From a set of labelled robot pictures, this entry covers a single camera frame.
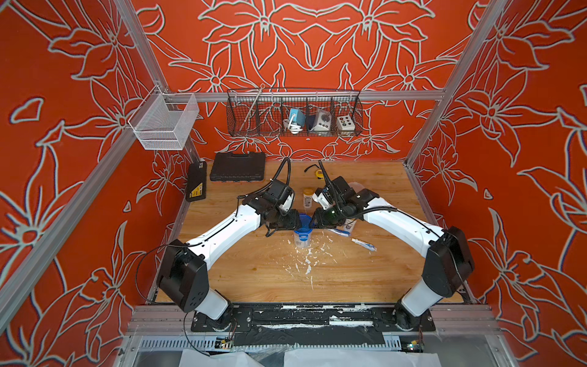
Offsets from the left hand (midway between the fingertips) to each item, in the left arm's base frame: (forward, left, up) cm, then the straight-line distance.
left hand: (299, 224), depth 81 cm
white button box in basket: (+41, -17, +16) cm, 47 cm away
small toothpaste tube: (0, -26, -13) cm, 30 cm away
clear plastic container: (-3, -1, -11) cm, 11 cm away
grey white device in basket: (+37, -8, +19) cm, 43 cm away
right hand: (-1, -2, +1) cm, 3 cm away
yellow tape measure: (+37, -9, -12) cm, 40 cm away
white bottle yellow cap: (+6, -20, -8) cm, 22 cm away
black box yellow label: (+28, +53, -12) cm, 61 cm away
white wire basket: (+36, +59, +17) cm, 71 cm away
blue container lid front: (-1, -2, -1) cm, 3 cm away
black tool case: (+38, +33, -10) cm, 51 cm away
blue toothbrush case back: (+5, -17, -12) cm, 22 cm away
